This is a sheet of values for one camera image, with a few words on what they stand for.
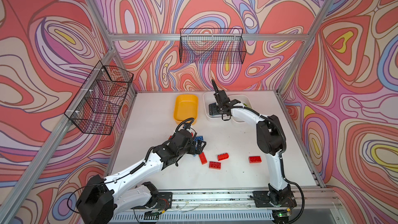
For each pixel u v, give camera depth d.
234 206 0.73
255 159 0.84
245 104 1.08
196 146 0.72
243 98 1.09
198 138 0.93
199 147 0.72
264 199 0.74
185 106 1.13
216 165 0.84
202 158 0.86
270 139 0.55
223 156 0.86
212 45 0.96
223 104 0.77
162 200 0.72
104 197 0.39
